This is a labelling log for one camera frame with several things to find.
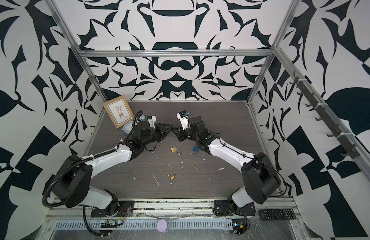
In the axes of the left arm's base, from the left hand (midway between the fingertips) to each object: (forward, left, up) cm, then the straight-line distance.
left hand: (174, 123), depth 80 cm
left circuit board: (-41, +30, -22) cm, 55 cm away
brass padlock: (-4, +1, -22) cm, 22 cm away
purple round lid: (-43, +5, -14) cm, 45 cm away
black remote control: (-40, -50, -21) cm, 67 cm away
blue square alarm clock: (+11, +32, -19) cm, 39 cm away
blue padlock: (-4, -12, -21) cm, 25 cm away
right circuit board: (-44, -30, -23) cm, 58 cm away
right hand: (-1, 0, -3) cm, 3 cm away
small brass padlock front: (-21, +2, -22) cm, 31 cm away
